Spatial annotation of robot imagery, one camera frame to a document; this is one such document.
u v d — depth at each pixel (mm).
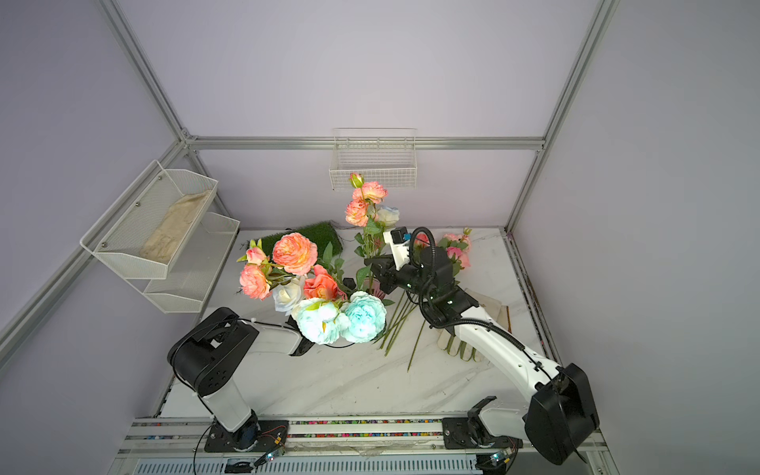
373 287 616
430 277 544
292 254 484
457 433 744
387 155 930
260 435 729
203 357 489
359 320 438
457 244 1079
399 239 620
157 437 747
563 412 400
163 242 762
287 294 508
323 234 1138
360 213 616
